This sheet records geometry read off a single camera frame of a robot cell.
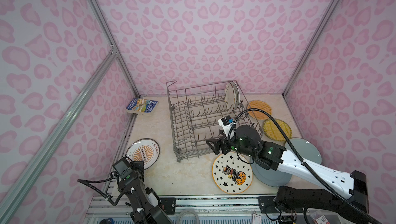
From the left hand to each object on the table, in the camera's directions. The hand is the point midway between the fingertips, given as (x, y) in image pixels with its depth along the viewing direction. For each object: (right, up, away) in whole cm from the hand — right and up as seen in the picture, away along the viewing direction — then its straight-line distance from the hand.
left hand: (140, 163), depth 84 cm
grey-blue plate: (+70, -7, -2) cm, 70 cm away
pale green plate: (+96, +4, +8) cm, 96 cm away
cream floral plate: (+53, +38, +24) cm, 70 cm away
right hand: (+39, +17, -16) cm, 45 cm away
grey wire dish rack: (+28, +27, +25) cm, 47 cm away
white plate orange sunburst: (0, +5, +8) cm, 10 cm away
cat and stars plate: (+49, -6, -2) cm, 49 cm away
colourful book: (-10, +31, +27) cm, 42 cm away
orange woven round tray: (+73, +25, +25) cm, 81 cm away
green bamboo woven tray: (+78, +16, +17) cm, 82 cm away
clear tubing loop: (+27, -15, -16) cm, 35 cm away
